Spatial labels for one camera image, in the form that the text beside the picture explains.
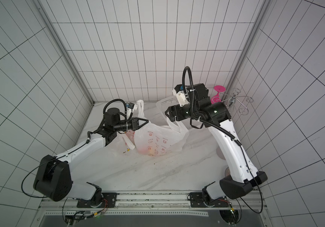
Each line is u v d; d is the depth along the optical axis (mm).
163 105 1097
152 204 726
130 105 712
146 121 757
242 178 377
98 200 671
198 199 722
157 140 772
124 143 867
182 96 567
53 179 416
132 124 683
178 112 551
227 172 804
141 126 742
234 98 813
